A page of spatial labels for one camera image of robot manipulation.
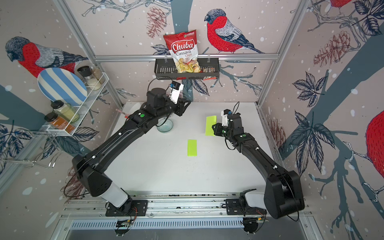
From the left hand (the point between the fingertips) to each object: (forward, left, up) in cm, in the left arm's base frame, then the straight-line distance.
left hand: (190, 97), depth 70 cm
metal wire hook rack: (-22, +66, -11) cm, 70 cm away
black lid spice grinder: (+17, +57, -3) cm, 59 cm away
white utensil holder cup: (+18, +38, -25) cm, 49 cm away
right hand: (-2, -12, -20) cm, 23 cm away
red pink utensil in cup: (+11, +45, -27) cm, 54 cm away
